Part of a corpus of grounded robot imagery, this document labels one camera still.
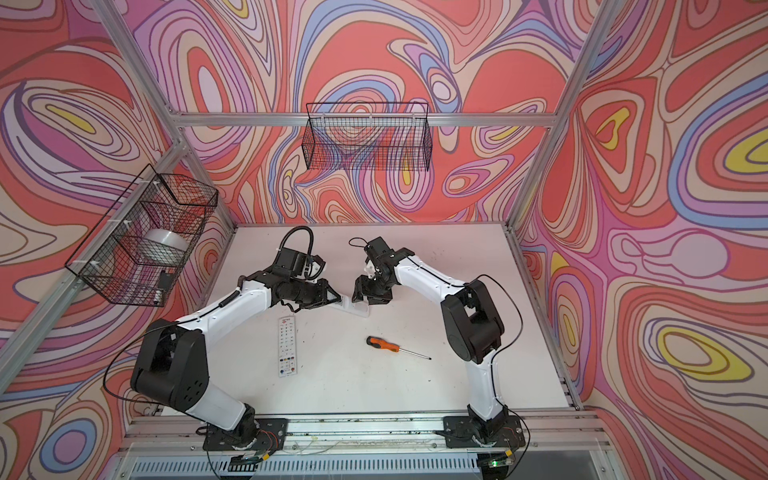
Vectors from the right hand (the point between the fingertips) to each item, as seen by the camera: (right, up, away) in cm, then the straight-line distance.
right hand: (363, 305), depth 89 cm
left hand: (-6, +3, -3) cm, 8 cm away
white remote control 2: (-22, -12, -3) cm, 25 cm away
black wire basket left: (-56, +17, -15) cm, 60 cm away
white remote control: (-1, -1, +1) cm, 2 cm away
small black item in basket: (-48, +9, -16) cm, 52 cm away
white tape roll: (-47, +20, -16) cm, 54 cm away
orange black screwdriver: (+6, -11, -3) cm, 13 cm away
